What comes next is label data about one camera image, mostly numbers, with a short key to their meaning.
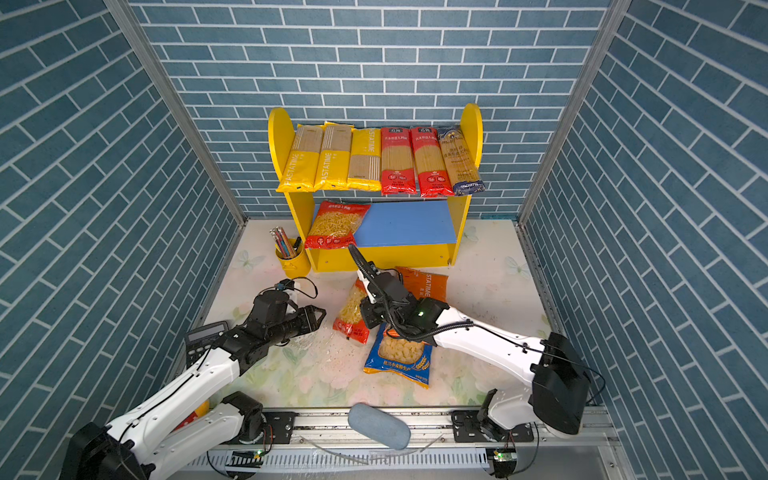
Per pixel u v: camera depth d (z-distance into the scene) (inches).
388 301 22.3
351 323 30.7
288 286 29.0
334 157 30.3
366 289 26.8
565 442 28.5
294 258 37.9
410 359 32.5
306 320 28.4
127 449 15.7
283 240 37.1
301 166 29.2
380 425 28.5
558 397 15.5
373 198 46.1
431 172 28.6
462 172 28.4
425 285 36.9
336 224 37.0
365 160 30.3
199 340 34.0
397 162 29.8
